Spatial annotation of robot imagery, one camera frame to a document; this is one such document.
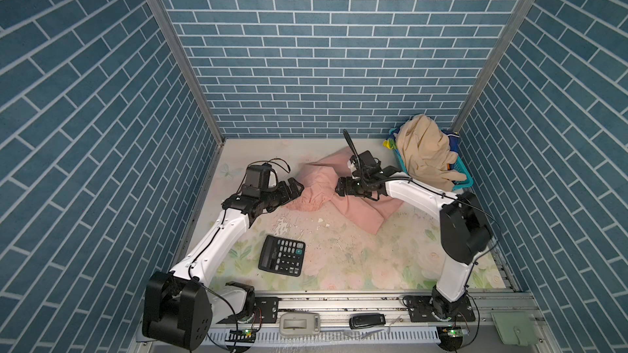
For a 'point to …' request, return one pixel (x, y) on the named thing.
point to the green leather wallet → (516, 328)
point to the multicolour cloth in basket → (391, 141)
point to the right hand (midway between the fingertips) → (341, 186)
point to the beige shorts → (428, 152)
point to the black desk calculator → (282, 255)
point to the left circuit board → (242, 335)
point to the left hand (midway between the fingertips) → (296, 191)
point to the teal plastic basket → (468, 181)
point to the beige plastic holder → (299, 323)
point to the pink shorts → (318, 180)
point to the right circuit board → (450, 332)
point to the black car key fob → (361, 320)
